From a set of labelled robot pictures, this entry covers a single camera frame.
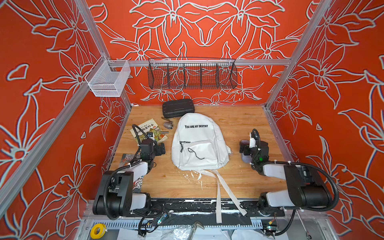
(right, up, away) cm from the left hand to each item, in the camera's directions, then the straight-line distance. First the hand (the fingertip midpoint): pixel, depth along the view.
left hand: (155, 143), depth 92 cm
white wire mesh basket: (-31, +38, -3) cm, 49 cm away
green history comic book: (-4, +8, -15) cm, 18 cm away
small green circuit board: (+61, -36, -24) cm, 75 cm away
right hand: (+58, +2, 0) cm, 58 cm away
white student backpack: (+27, -2, +2) cm, 27 cm away
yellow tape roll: (-18, -36, -25) cm, 48 cm away
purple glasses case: (+56, -8, -6) cm, 57 cm away
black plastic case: (+10, +23, +18) cm, 31 cm away
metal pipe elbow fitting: (+7, +11, +11) cm, 17 cm away
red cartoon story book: (-7, -21, -11) cm, 25 cm away
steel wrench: (+76, -38, -27) cm, 89 cm away
